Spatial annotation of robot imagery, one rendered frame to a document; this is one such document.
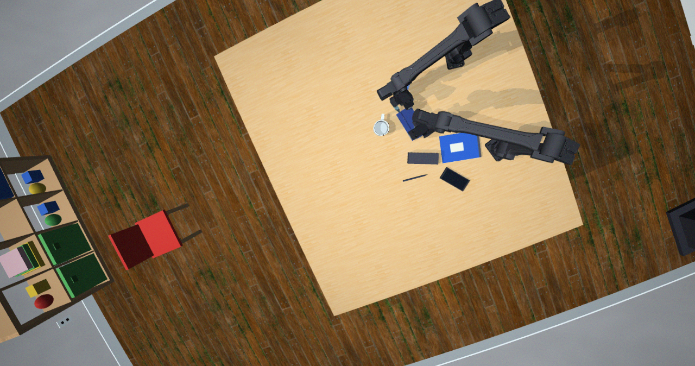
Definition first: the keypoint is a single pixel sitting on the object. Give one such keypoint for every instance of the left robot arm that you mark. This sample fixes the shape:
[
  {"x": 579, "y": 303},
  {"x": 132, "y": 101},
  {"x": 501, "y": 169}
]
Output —
[{"x": 505, "y": 143}]

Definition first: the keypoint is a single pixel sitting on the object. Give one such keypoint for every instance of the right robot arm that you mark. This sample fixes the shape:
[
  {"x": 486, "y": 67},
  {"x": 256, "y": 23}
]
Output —
[{"x": 475, "y": 25}]

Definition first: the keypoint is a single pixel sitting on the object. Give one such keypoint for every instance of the black glasses case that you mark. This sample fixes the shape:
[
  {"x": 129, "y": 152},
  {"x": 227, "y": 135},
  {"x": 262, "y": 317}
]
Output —
[{"x": 423, "y": 158}]

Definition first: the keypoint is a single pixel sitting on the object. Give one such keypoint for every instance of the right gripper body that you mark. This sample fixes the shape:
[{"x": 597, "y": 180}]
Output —
[{"x": 394, "y": 103}]

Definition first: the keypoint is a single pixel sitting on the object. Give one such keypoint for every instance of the grey mug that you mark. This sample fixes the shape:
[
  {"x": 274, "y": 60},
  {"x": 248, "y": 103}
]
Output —
[{"x": 381, "y": 126}]

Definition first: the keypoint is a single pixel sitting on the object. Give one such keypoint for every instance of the blue notebook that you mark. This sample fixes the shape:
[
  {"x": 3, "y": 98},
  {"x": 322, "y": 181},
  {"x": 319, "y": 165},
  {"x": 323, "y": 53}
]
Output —
[{"x": 460, "y": 146}]

